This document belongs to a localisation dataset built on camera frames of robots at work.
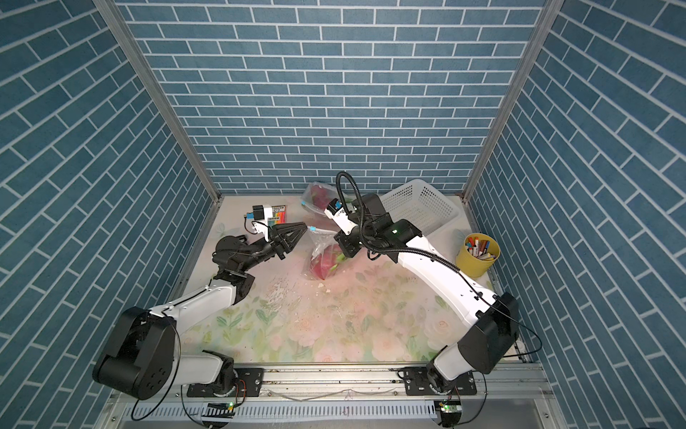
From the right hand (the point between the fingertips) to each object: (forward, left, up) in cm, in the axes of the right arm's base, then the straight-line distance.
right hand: (340, 236), depth 76 cm
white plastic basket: (+38, -31, -23) cm, 54 cm away
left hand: (-2, +8, +4) cm, 9 cm away
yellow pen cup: (+9, -47, -16) cm, 50 cm away
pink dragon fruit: (-3, +5, -10) cm, 12 cm away
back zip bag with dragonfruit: (+31, +14, -15) cm, 37 cm away
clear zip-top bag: (-2, +7, 0) cm, 7 cm away
